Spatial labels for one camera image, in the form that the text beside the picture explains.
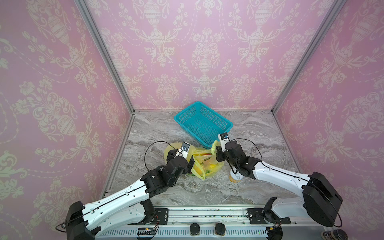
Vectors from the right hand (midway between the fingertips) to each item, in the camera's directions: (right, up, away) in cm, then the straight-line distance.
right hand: (217, 147), depth 85 cm
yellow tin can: (+9, -17, -3) cm, 19 cm away
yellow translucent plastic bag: (-6, -9, +1) cm, 11 cm away
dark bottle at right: (+47, -34, -21) cm, 62 cm away
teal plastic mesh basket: (-7, +13, +31) cm, 34 cm away
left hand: (-17, -3, -10) cm, 20 cm away
